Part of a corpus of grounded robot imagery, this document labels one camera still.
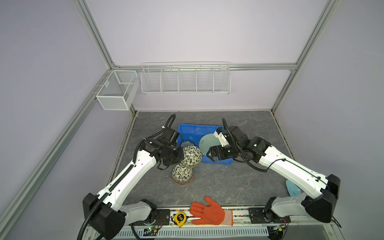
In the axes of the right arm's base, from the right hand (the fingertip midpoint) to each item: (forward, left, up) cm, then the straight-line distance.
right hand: (213, 154), depth 73 cm
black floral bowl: (+2, +11, -5) cm, 12 cm away
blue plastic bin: (+27, +10, -19) cm, 34 cm away
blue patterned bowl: (+17, +15, -15) cm, 27 cm away
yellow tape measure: (-25, +16, -18) cm, 35 cm away
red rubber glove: (-23, +1, -20) cm, 30 cm away
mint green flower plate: (+19, +2, -17) cm, 25 cm away
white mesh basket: (+45, +63, +4) cm, 77 cm away
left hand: (-3, +15, -2) cm, 16 cm away
